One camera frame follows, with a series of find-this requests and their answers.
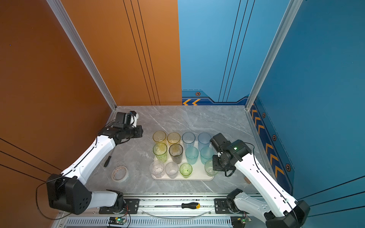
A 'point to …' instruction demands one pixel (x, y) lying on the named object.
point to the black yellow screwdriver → (185, 205)
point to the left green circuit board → (117, 221)
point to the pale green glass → (208, 168)
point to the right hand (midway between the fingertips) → (216, 167)
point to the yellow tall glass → (173, 137)
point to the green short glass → (186, 169)
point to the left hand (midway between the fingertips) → (142, 129)
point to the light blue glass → (188, 140)
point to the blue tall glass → (204, 139)
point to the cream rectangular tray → (198, 173)
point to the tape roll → (115, 169)
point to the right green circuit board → (239, 222)
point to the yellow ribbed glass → (159, 136)
